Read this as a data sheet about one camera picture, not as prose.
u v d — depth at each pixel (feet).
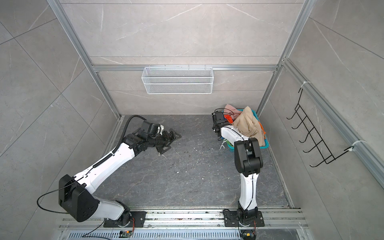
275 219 2.46
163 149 2.41
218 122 2.62
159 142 2.19
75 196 1.30
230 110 3.63
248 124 3.08
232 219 2.39
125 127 1.94
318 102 2.04
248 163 1.78
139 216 2.45
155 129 2.09
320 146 2.10
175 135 2.34
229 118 3.49
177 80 3.28
